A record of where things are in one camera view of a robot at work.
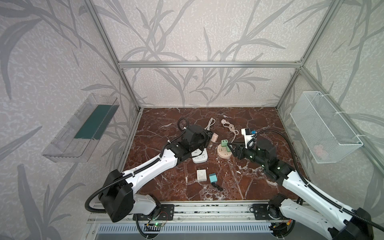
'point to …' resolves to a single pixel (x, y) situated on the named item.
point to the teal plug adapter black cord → (213, 179)
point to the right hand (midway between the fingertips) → (230, 138)
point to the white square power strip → (201, 158)
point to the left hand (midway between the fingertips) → (217, 129)
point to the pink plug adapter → (214, 137)
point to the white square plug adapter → (201, 175)
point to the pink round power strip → (222, 152)
